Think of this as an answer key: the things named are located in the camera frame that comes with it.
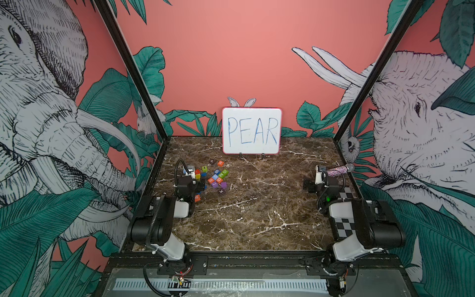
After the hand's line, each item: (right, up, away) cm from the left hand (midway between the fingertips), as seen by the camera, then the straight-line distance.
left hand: (191, 173), depth 95 cm
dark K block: (+16, -10, 0) cm, 18 cm away
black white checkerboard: (+61, -11, -33) cm, 70 cm away
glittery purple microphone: (+82, +1, +6) cm, 82 cm away
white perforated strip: (+20, -41, -25) cm, 52 cm away
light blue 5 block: (+12, -3, +6) cm, 13 cm away
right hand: (+64, 0, 0) cm, 64 cm away
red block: (+1, 0, +6) cm, 7 cm away
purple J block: (+12, -7, +3) cm, 14 cm away
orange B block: (+10, -4, +4) cm, 11 cm away
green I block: (+5, +1, +9) cm, 11 cm away
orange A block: (+4, -13, -2) cm, 13 cm away
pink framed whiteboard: (+32, +23, +10) cm, 41 cm away
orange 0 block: (+14, -4, +4) cm, 15 cm away
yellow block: (+3, -2, +1) cm, 4 cm away
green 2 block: (+16, -1, +7) cm, 17 cm away
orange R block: (+13, +4, +12) cm, 19 cm away
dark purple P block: (+9, +5, +13) cm, 16 cm away
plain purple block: (+17, -7, +4) cm, 18 cm away
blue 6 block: (+12, 0, +8) cm, 15 cm away
